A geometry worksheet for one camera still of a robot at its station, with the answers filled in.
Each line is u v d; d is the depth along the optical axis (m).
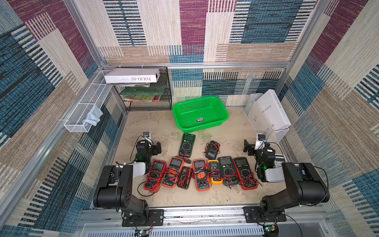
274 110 0.92
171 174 0.83
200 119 1.13
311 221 0.72
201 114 1.19
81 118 0.70
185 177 0.83
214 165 0.88
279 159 0.91
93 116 0.67
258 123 0.98
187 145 0.97
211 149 0.94
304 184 0.45
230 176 0.83
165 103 1.22
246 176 0.83
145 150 0.72
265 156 0.70
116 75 0.83
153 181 0.81
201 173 0.83
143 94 0.94
